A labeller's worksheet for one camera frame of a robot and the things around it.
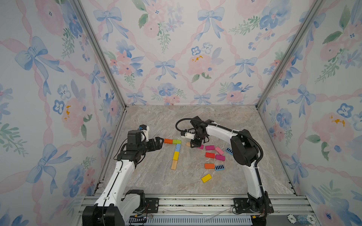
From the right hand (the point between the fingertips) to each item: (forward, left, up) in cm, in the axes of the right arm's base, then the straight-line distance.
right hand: (194, 142), depth 99 cm
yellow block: (-11, +12, +2) cm, 17 cm away
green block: (-1, +12, +1) cm, 12 cm away
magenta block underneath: (-4, -11, 0) cm, 12 cm away
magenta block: (-5, -5, +2) cm, 7 cm away
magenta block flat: (-11, -17, -1) cm, 20 cm away
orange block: (0, +18, 0) cm, 18 cm away
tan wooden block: (-3, +4, +2) cm, 6 cm away
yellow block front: (-25, -6, 0) cm, 25 cm away
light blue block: (-5, +11, +1) cm, 12 cm away
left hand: (-8, +22, +15) cm, 28 cm away
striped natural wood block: (-17, +13, +1) cm, 22 cm away
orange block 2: (-17, -9, -1) cm, 19 cm away
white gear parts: (-44, -47, -1) cm, 64 cm away
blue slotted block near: (-19, -15, +1) cm, 24 cm away
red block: (-10, -10, 0) cm, 14 cm away
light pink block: (-7, -16, +1) cm, 18 cm away
